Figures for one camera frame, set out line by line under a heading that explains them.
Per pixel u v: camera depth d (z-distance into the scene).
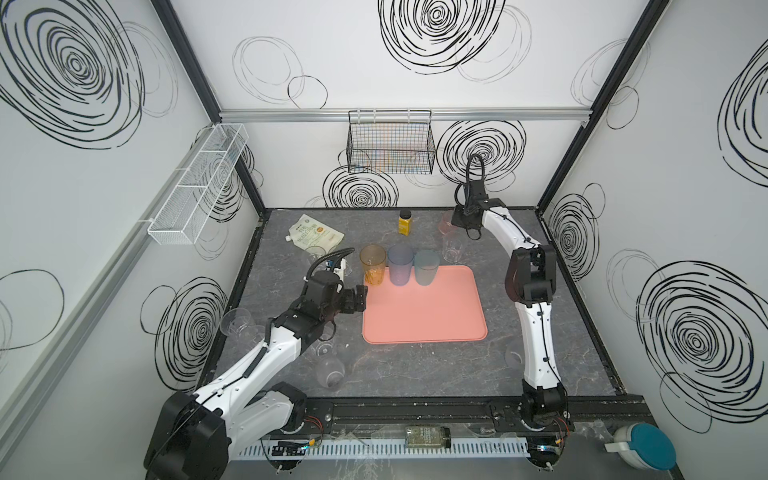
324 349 0.84
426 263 0.96
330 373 0.80
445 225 1.03
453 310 1.05
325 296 0.61
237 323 0.89
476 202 0.84
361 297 0.74
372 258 0.89
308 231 1.12
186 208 0.74
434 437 0.68
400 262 0.92
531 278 0.64
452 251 1.06
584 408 0.77
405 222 1.08
